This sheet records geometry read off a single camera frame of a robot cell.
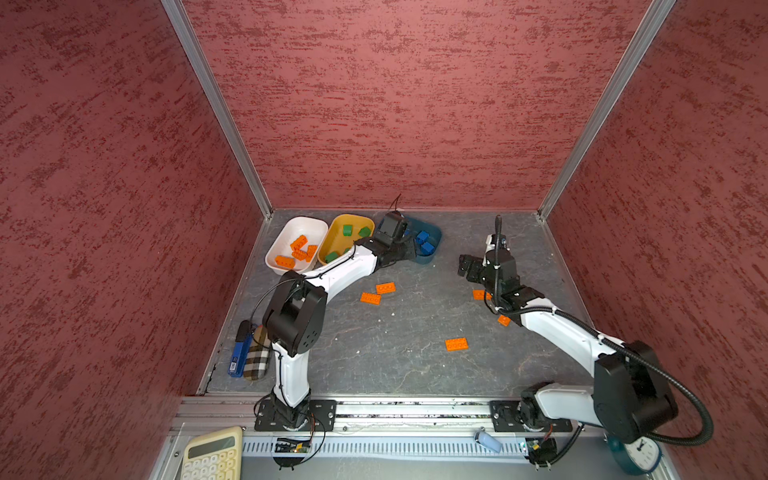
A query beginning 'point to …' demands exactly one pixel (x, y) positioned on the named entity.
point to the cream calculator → (214, 455)
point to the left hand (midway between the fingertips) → (412, 252)
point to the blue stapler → (241, 348)
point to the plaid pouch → (259, 355)
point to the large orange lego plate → (369, 298)
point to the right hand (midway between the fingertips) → (470, 264)
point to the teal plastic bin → (434, 239)
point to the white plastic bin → (289, 229)
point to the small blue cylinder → (487, 440)
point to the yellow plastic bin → (340, 234)
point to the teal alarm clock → (639, 456)
